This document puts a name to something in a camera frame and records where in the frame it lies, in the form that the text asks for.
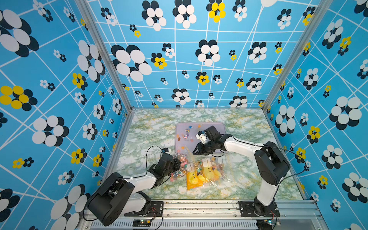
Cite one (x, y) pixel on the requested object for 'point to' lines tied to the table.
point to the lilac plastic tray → (186, 142)
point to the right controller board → (264, 224)
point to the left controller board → (141, 223)
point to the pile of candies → (185, 134)
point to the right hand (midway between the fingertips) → (196, 152)
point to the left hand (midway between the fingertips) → (183, 161)
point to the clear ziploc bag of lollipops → (187, 163)
